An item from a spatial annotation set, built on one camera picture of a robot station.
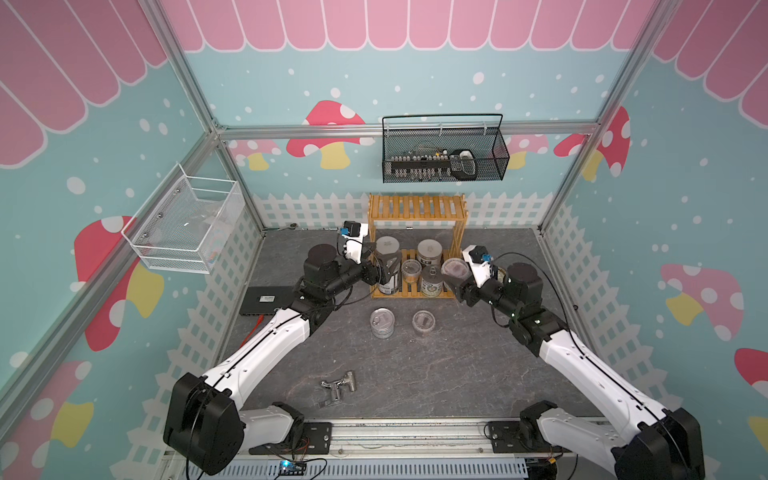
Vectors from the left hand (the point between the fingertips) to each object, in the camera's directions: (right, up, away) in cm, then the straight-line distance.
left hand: (389, 254), depth 74 cm
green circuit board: (-24, -52, -1) cm, 57 cm away
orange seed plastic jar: (+17, -4, +1) cm, 18 cm away
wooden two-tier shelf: (+8, +4, +25) cm, 27 cm away
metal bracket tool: (-12, -35, +9) cm, 38 cm away
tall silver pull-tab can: (0, -11, +22) cm, 25 cm away
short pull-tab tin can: (+13, -8, +19) cm, 25 cm away
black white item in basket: (+22, +27, +16) cm, 38 cm away
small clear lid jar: (+7, -5, +24) cm, 25 cm away
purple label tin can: (-2, -21, +15) cm, 26 cm away
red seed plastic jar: (+10, -20, +15) cm, 27 cm away
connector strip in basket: (+9, +26, +15) cm, 32 cm away
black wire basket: (+18, +34, +20) cm, 44 cm away
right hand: (+17, -3, +2) cm, 17 cm away
